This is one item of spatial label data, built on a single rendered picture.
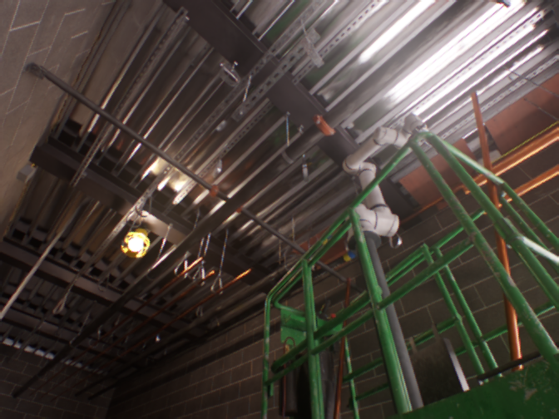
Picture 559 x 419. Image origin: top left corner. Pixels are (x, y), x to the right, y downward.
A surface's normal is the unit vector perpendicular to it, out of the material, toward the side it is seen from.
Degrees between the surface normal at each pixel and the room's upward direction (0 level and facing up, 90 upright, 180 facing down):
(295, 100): 180
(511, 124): 180
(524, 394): 90
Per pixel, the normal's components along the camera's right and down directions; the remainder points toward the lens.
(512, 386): -0.88, -0.36
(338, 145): 0.00, 0.65
